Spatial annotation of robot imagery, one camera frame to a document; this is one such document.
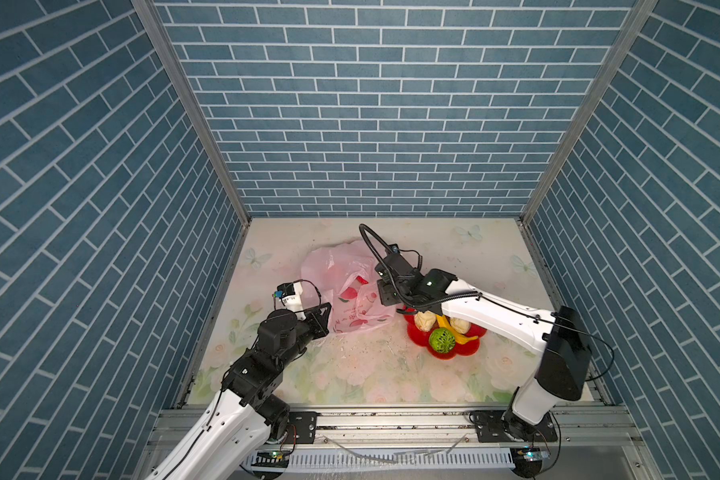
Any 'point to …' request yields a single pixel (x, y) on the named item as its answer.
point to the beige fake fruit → (425, 320)
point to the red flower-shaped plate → (422, 337)
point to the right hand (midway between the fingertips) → (385, 283)
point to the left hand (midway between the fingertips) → (335, 306)
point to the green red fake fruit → (442, 340)
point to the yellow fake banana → (460, 338)
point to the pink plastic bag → (344, 275)
